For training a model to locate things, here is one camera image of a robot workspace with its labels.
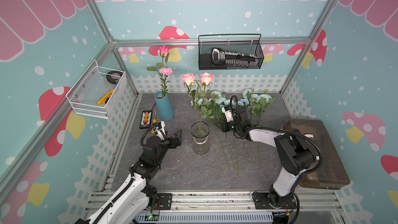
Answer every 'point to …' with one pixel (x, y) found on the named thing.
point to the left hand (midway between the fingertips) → (175, 133)
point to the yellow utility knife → (105, 98)
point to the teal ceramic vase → (164, 106)
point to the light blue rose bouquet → (210, 103)
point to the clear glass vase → (200, 131)
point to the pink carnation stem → (166, 72)
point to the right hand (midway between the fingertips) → (217, 123)
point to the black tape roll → (111, 80)
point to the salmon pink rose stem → (198, 92)
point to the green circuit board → (151, 216)
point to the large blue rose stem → (260, 102)
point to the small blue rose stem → (245, 102)
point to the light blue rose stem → (237, 167)
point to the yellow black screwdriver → (155, 121)
